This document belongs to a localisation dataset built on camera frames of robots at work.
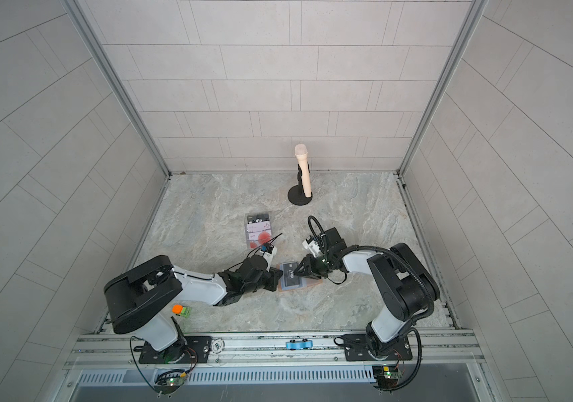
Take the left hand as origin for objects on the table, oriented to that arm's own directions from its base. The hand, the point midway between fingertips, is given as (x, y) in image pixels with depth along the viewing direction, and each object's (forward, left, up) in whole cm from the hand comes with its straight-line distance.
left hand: (288, 275), depth 87 cm
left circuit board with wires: (-30, +30, +3) cm, 43 cm away
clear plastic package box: (+15, +11, +6) cm, 20 cm away
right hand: (0, -3, +2) cm, 4 cm away
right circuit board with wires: (-29, -28, +2) cm, 40 cm away
